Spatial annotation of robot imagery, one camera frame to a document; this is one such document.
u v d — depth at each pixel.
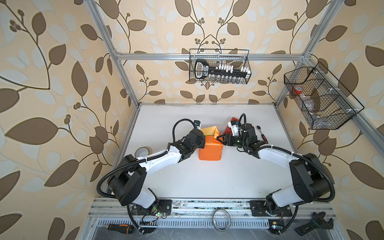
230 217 0.73
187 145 0.65
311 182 0.44
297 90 0.89
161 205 0.75
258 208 0.74
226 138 0.79
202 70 0.85
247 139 0.70
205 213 0.74
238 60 0.91
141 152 0.93
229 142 0.77
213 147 0.84
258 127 1.05
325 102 0.73
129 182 0.43
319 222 0.70
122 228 0.67
